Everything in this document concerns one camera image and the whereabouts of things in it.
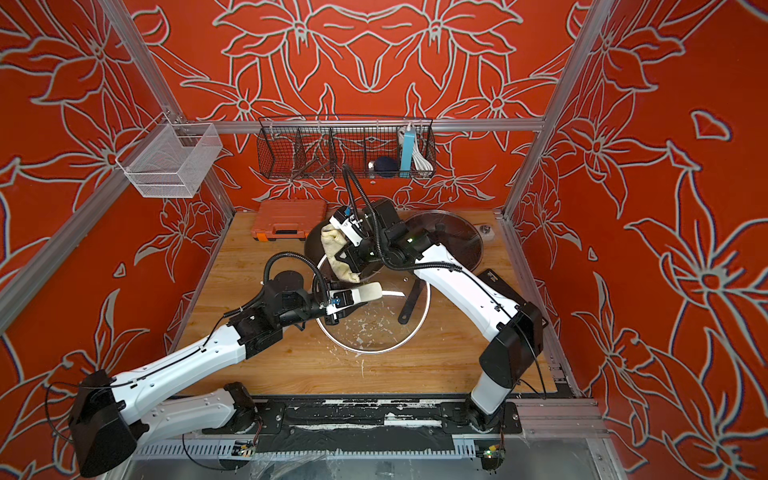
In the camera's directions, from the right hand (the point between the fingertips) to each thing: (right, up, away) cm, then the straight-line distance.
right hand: (332, 254), depth 71 cm
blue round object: (+14, +27, +20) cm, 36 cm away
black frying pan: (+23, -11, +19) cm, 32 cm away
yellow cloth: (+1, +3, -3) cm, 4 cm away
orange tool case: (-25, +12, +43) cm, 51 cm away
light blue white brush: (+22, +30, +20) cm, 42 cm away
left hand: (+7, -7, -2) cm, 11 cm away
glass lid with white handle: (+14, -22, +19) cm, 32 cm away
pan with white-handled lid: (-11, -2, +33) cm, 35 cm away
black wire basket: (-10, +35, +29) cm, 47 cm away
